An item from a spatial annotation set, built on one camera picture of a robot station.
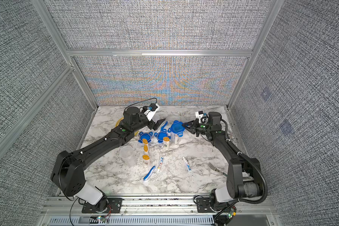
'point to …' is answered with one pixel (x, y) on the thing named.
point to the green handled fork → (216, 169)
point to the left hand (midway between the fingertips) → (162, 111)
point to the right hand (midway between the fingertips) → (183, 121)
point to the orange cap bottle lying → (145, 145)
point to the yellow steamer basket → (117, 122)
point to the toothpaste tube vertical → (187, 164)
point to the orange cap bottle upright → (166, 142)
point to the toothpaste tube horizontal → (161, 159)
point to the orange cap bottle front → (146, 161)
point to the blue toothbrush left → (150, 172)
